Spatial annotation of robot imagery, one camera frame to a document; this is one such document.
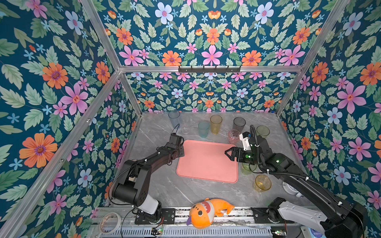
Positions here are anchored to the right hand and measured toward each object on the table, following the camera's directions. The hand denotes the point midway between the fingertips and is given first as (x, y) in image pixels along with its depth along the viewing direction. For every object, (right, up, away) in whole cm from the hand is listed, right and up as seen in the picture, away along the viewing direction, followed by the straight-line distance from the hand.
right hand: (233, 150), depth 75 cm
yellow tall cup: (-7, +16, +24) cm, 30 cm away
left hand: (-29, -2, +19) cm, 35 cm away
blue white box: (+32, -35, -10) cm, 48 cm away
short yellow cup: (+19, -20, +8) cm, 29 cm away
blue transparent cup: (-35, +19, +27) cm, 49 cm away
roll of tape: (-57, -36, -5) cm, 68 cm away
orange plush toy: (-16, -28, -9) cm, 33 cm away
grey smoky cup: (+10, +14, +26) cm, 31 cm away
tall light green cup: (+32, +9, +39) cm, 51 cm away
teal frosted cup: (-15, +11, +25) cm, 31 cm away
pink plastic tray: (-12, -11, +23) cm, 28 cm away
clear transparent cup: (-28, +14, +28) cm, 42 cm away
